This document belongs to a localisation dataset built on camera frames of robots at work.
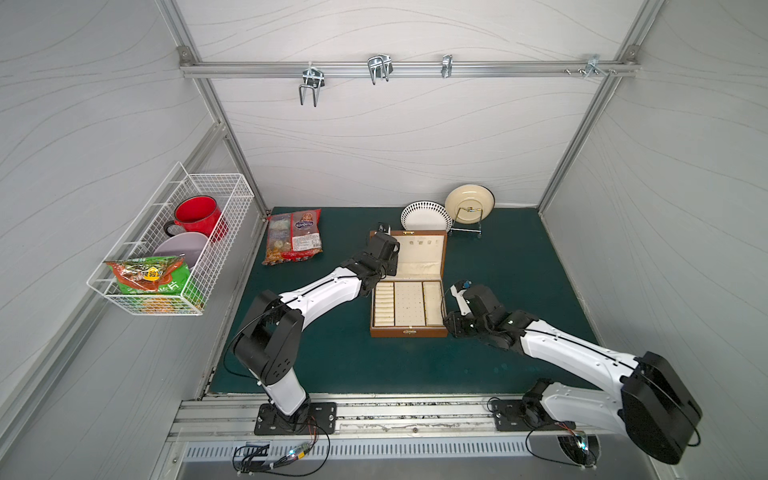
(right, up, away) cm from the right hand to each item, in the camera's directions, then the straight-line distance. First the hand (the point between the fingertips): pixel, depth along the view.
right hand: (447, 318), depth 85 cm
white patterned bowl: (-3, +32, +33) cm, 46 cm away
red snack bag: (-52, +23, +22) cm, 61 cm away
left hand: (-17, +18, +5) cm, 26 cm away
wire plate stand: (+13, +30, +25) cm, 41 cm away
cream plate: (+12, +35, +19) cm, 42 cm away
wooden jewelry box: (-10, +4, +3) cm, 11 cm away
